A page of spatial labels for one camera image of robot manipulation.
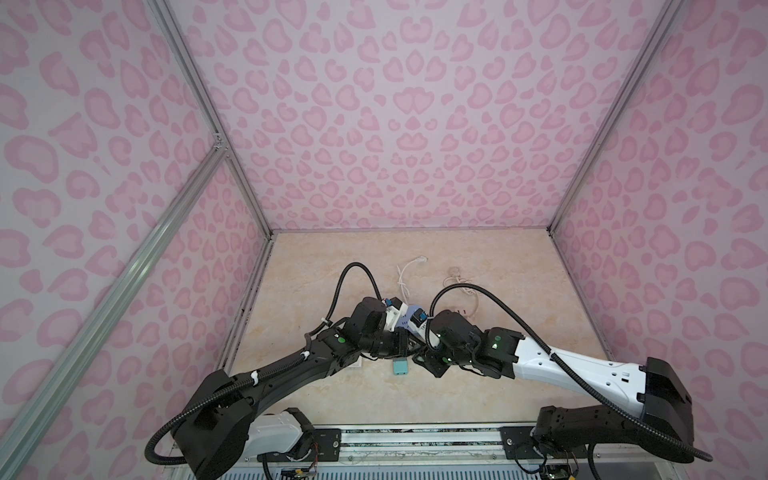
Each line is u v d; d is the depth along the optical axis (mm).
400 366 840
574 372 452
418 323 675
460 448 736
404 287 1005
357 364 839
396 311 742
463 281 1010
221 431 404
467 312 974
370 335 652
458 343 578
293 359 515
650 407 408
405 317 749
